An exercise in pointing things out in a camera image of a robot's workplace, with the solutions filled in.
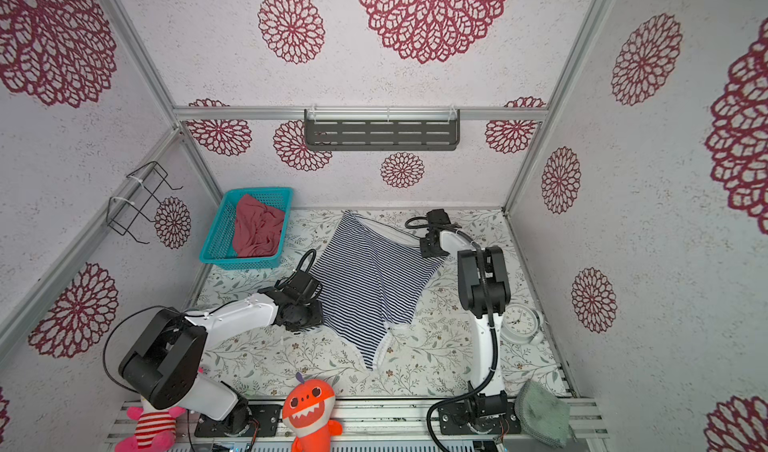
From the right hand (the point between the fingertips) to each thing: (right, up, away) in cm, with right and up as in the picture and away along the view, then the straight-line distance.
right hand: (433, 244), depth 108 cm
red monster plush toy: (-36, -37, -41) cm, 65 cm away
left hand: (-39, -24, -17) cm, 49 cm away
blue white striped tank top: (-22, -12, -8) cm, 26 cm away
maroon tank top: (-65, +6, +5) cm, 66 cm away
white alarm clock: (+22, -22, -22) cm, 38 cm away
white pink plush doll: (-70, -41, -40) cm, 91 cm away
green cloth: (+22, -41, -34) cm, 58 cm away
